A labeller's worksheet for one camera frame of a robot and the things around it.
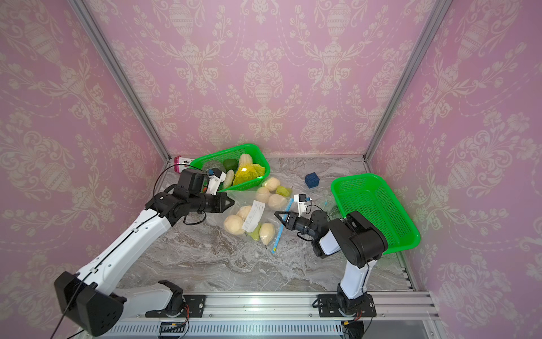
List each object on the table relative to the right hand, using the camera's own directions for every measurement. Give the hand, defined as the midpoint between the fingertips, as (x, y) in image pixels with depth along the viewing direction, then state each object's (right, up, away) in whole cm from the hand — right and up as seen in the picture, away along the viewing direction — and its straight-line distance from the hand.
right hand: (268, 222), depth 83 cm
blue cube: (+21, +16, +23) cm, 35 cm away
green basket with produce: (-20, +31, +32) cm, 49 cm away
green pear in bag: (-5, -5, +3) cm, 8 cm away
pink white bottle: (-47, +25, +27) cm, 59 cm away
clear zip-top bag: (-3, +4, -5) cm, 7 cm away
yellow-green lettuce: (-10, +20, +18) cm, 29 cm away
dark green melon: (-27, +24, +19) cm, 41 cm away
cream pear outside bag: (+1, +15, +19) cm, 24 cm away
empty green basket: (+49, +10, +22) cm, 54 cm away
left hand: (-12, +9, -8) cm, 16 cm away
